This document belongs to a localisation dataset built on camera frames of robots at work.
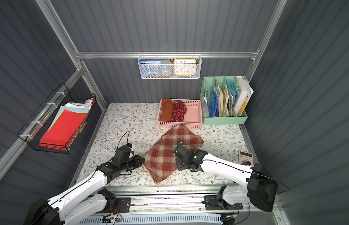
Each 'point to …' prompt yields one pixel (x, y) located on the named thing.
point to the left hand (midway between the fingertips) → (143, 159)
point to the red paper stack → (63, 130)
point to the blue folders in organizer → (212, 101)
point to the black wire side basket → (66, 99)
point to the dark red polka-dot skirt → (179, 110)
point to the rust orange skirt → (167, 106)
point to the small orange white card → (244, 156)
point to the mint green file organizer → (205, 84)
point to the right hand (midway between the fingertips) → (182, 161)
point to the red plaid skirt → (160, 160)
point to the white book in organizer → (244, 93)
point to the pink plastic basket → (193, 118)
